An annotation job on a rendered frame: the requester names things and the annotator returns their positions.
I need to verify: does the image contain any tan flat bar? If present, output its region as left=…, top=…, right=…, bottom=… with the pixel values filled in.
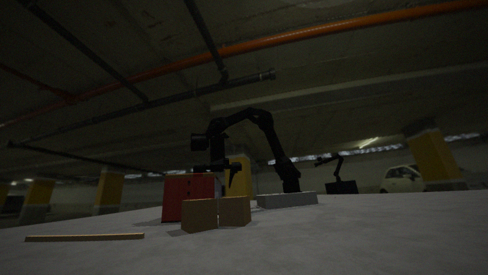
left=25, top=233, right=145, bottom=242

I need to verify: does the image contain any brown cardboard box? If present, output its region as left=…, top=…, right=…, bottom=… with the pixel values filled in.
left=219, top=196, right=251, bottom=227
left=181, top=198, right=218, bottom=234

